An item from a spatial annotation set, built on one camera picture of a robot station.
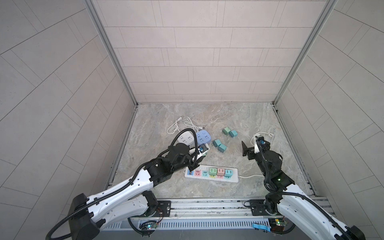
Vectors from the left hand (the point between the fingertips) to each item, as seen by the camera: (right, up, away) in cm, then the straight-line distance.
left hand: (206, 153), depth 71 cm
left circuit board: (-25, -31, -6) cm, 40 cm away
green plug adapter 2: (+15, +8, +28) cm, 33 cm away
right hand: (+23, +4, +9) cm, 25 cm away
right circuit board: (+33, -32, -3) cm, 46 cm away
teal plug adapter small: (+12, -12, +6) cm, 18 cm away
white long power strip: (-2, -14, +10) cm, 17 cm away
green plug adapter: (+4, -11, +6) cm, 14 cm away
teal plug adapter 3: (+11, -2, +21) cm, 23 cm away
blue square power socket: (-1, +4, +24) cm, 24 cm away
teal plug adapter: (+19, +6, +26) cm, 33 cm away
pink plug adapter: (+8, -12, +6) cm, 15 cm away
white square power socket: (-12, +4, +24) cm, 27 cm away
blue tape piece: (+24, -31, -5) cm, 40 cm away
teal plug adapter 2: (+8, +1, +23) cm, 24 cm away
